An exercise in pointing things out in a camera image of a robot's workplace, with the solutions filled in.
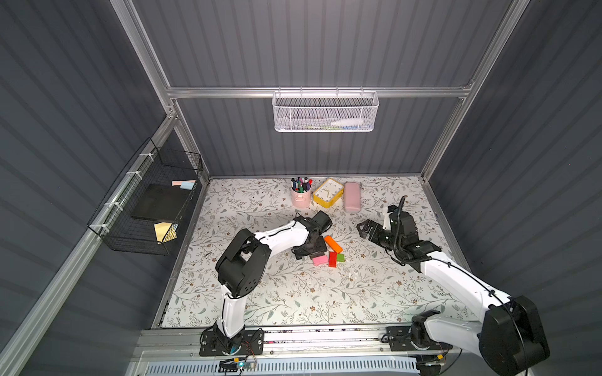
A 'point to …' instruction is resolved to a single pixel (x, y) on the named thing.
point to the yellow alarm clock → (328, 193)
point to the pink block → (320, 260)
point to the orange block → (333, 244)
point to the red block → (332, 258)
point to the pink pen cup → (301, 200)
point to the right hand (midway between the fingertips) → (366, 230)
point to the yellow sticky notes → (165, 231)
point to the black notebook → (161, 202)
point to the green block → (341, 258)
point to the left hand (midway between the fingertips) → (319, 254)
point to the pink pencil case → (352, 197)
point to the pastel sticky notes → (184, 184)
